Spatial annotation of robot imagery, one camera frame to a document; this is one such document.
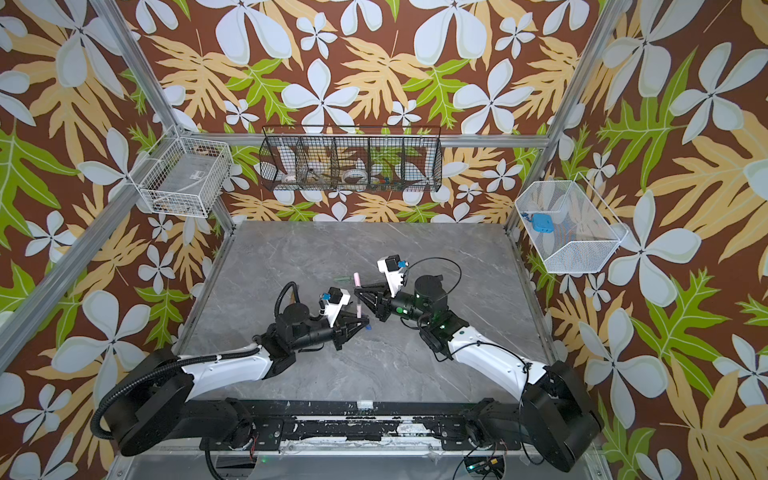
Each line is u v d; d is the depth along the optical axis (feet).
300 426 2.49
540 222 2.83
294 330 2.07
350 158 3.19
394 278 2.15
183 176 2.83
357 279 2.32
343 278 3.42
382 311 2.15
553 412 1.34
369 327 2.53
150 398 1.40
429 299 1.89
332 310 2.29
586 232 2.57
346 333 2.32
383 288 2.23
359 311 2.42
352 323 2.45
